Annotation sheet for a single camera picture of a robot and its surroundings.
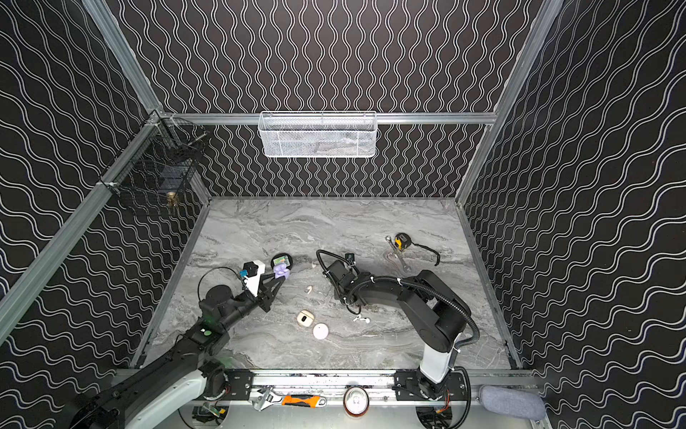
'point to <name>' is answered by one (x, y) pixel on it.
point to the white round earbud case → (321, 331)
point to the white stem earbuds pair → (365, 319)
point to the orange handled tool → (304, 399)
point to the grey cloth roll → (525, 405)
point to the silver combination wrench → (406, 268)
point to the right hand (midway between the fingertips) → (347, 286)
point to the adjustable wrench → (261, 402)
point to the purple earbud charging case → (280, 270)
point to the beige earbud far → (313, 265)
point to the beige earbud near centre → (310, 289)
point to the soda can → (355, 401)
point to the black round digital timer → (281, 258)
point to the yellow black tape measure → (402, 241)
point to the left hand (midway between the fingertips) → (286, 278)
